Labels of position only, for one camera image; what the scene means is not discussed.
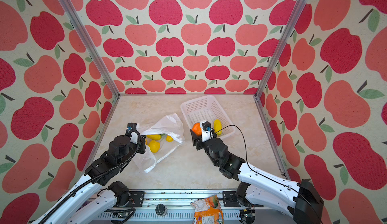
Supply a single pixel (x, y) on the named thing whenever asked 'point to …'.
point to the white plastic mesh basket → (206, 108)
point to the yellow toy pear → (169, 138)
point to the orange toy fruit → (196, 128)
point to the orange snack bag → (208, 211)
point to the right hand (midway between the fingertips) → (200, 128)
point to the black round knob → (160, 209)
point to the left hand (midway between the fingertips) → (148, 136)
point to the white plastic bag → (170, 125)
